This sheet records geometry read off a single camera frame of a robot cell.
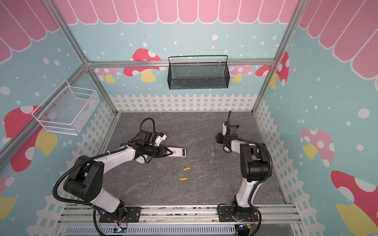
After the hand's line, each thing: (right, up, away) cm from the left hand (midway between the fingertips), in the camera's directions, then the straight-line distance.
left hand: (171, 155), depth 87 cm
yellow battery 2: (+9, -9, +3) cm, 13 cm away
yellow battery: (+8, -13, -1) cm, 16 cm away
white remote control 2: (-20, -3, +5) cm, 21 cm away
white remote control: (+4, +2, +3) cm, 5 cm away
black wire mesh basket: (+17, +50, +8) cm, 53 cm away
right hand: (+31, +11, +14) cm, 36 cm away
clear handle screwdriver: (+26, -2, +8) cm, 27 cm away
